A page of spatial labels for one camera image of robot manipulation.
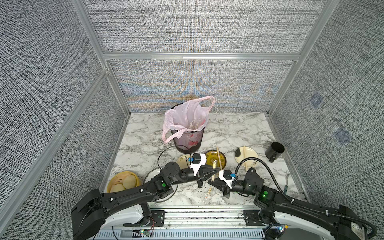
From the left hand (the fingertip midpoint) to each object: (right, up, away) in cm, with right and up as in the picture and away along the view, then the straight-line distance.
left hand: (221, 170), depth 60 cm
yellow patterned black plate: (+1, -1, +37) cm, 37 cm away
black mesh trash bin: (-13, +9, +26) cm, 30 cm away
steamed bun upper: (-45, -12, +20) cm, 50 cm away
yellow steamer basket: (-50, -12, +23) cm, 56 cm away
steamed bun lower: (-51, -15, +19) cm, 57 cm away
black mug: (+39, +2, +31) cm, 49 cm away
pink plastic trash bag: (-13, +24, +34) cm, 44 cm away
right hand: (-4, -6, +8) cm, 11 cm away
